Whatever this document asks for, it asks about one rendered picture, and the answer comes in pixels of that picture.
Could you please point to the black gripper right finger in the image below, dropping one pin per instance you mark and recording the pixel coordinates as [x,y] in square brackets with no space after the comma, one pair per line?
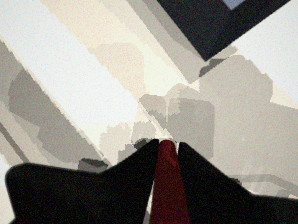
[214,198]

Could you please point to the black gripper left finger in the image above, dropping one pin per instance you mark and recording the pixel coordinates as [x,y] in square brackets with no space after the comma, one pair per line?
[118,195]

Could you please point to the dark red peg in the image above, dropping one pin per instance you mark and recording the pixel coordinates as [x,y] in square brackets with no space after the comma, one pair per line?
[168,199]

